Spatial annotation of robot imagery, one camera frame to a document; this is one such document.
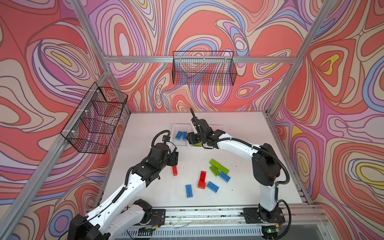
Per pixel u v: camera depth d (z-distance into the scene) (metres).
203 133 0.69
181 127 1.03
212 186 0.84
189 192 0.82
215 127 1.04
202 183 0.82
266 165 0.50
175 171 0.88
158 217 0.72
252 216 0.73
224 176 0.85
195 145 0.98
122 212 0.45
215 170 0.88
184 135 1.01
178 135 1.02
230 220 0.73
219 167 0.90
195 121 0.77
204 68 0.96
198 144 0.80
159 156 0.58
